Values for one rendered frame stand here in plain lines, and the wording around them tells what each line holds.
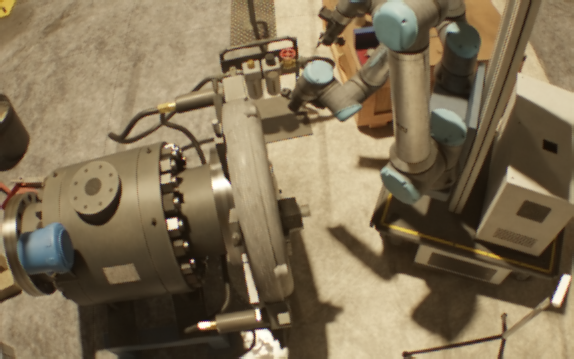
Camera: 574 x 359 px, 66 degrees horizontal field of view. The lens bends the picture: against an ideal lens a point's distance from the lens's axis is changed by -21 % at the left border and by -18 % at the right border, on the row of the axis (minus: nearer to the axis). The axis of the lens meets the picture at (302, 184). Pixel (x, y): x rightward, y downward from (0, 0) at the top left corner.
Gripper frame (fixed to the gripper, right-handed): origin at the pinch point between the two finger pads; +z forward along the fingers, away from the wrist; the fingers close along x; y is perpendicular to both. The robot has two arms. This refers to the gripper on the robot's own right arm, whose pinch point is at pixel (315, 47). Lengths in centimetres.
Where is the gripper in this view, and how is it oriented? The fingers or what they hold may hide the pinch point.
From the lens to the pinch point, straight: 224.3
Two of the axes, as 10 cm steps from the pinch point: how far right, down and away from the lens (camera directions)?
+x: 1.9, -8.0, 5.7
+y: 9.1, 3.6, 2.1
